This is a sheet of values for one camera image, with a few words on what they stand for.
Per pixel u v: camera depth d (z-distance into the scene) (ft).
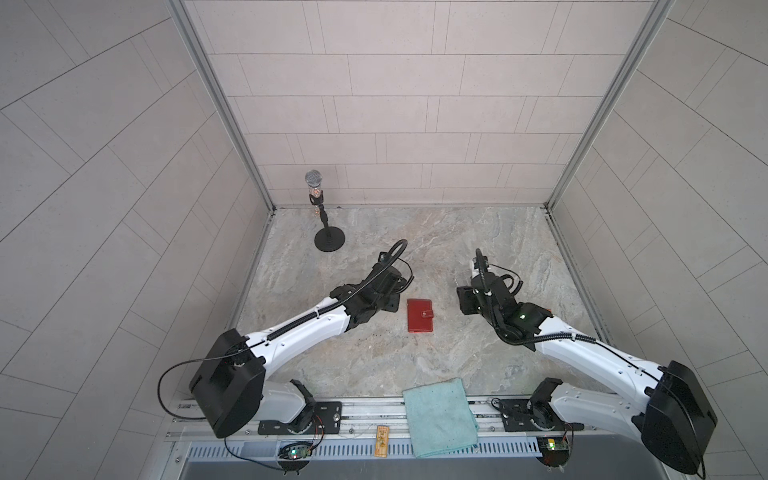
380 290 2.01
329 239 3.45
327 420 2.32
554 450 2.23
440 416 2.33
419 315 2.84
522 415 2.32
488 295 1.92
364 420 2.36
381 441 2.19
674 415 1.28
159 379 1.30
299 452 2.10
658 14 2.33
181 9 2.32
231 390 1.30
